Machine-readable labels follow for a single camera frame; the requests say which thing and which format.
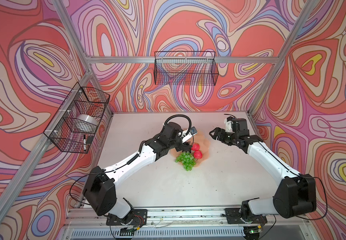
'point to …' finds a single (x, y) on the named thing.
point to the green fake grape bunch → (187, 159)
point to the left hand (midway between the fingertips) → (187, 134)
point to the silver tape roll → (87, 120)
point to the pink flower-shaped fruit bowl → (200, 138)
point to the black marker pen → (84, 143)
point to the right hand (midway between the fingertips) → (215, 137)
